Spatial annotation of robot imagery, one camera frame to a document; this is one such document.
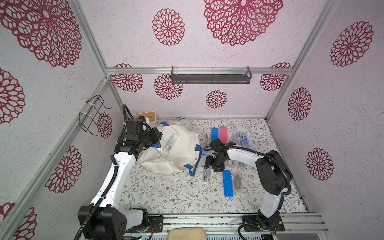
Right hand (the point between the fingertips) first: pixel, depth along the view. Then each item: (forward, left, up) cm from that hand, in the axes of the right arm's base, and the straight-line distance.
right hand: (206, 166), depth 92 cm
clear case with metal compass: (+14, +23, +6) cm, 27 cm away
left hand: (+6, +24, +24) cm, 35 cm away
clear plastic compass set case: (+25, -22, -3) cm, 34 cm away
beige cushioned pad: (-35, +10, +3) cm, 36 cm away
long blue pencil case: (-9, -12, -3) cm, 16 cm away
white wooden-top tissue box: (+41, +43, +4) cm, 59 cm away
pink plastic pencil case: (+28, -14, -3) cm, 31 cm away
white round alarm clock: (+35, +15, +2) cm, 38 cm away
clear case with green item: (-8, -18, -2) cm, 20 cm away
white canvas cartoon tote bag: (+11, +18, +4) cm, 22 cm away
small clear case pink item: (+22, -1, -1) cm, 22 cm away
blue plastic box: (+29, -7, -4) cm, 30 cm away
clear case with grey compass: (-4, 0, -2) cm, 5 cm away
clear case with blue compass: (+22, -28, -2) cm, 36 cm away
